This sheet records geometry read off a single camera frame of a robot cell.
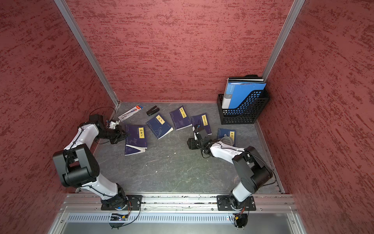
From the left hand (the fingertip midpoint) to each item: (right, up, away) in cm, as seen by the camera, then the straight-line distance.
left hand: (129, 137), depth 86 cm
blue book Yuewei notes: (+47, +8, +21) cm, 52 cm away
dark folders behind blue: (+77, +39, +13) cm, 87 cm away
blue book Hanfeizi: (+4, 0, +4) cm, 6 cm away
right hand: (+37, -6, +6) cm, 38 cm away
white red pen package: (-12, +15, +28) cm, 34 cm away
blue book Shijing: (-2, -10, +6) cm, 12 cm away
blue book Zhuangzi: (+14, +5, +19) cm, 24 cm away
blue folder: (+68, +28, +9) cm, 74 cm away
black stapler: (+7, +17, +28) cm, 33 cm away
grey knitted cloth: (+61, -3, +9) cm, 62 cm away
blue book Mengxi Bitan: (+66, 0, +16) cm, 67 cm away
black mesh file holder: (+76, +14, +14) cm, 79 cm away
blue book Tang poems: (+29, +11, +24) cm, 39 cm away
